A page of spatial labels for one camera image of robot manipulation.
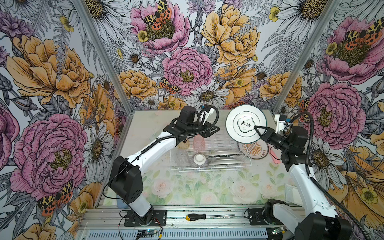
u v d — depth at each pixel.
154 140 0.53
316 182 0.47
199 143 1.01
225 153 0.82
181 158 0.84
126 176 0.43
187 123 0.63
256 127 0.75
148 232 0.71
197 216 0.73
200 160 0.87
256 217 0.73
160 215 0.76
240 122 0.78
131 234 0.70
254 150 0.97
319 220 0.40
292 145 0.59
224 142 0.99
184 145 0.94
